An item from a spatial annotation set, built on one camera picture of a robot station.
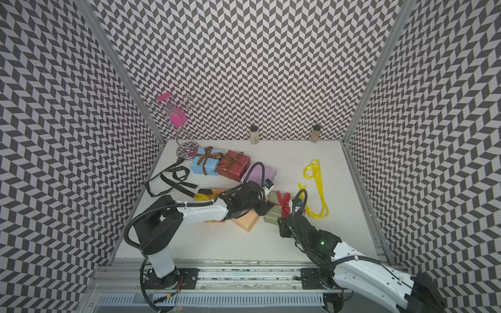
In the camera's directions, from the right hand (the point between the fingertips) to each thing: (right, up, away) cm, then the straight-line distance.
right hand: (281, 224), depth 80 cm
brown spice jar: (+23, +42, +34) cm, 59 cm away
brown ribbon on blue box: (-37, +31, +22) cm, 52 cm away
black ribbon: (-55, +21, +24) cm, 64 cm away
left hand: (-5, +8, +7) cm, 11 cm away
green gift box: (-2, +3, +6) cm, 7 cm away
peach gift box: (-14, 0, +3) cm, 15 cm away
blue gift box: (-37, +26, +19) cm, 49 cm away
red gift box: (-22, +24, +18) cm, 37 cm away
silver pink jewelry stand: (-58, +56, +28) cm, 85 cm away
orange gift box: (-28, +12, +8) cm, 32 cm away
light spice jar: (-12, +41, +33) cm, 54 cm away
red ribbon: (+2, +8, +5) cm, 9 cm away
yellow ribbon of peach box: (+20, +21, +25) cm, 38 cm away
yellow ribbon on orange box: (-35, +10, +5) cm, 37 cm away
